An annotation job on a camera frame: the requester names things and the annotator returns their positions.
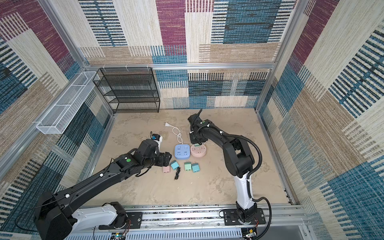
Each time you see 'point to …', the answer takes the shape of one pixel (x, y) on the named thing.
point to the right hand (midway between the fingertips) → (197, 143)
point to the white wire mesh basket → (55, 120)
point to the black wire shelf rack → (129, 90)
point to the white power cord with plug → (177, 131)
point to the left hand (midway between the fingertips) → (166, 153)
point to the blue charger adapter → (174, 164)
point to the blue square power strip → (182, 151)
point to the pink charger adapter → (166, 169)
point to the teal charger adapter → (195, 167)
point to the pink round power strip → (198, 151)
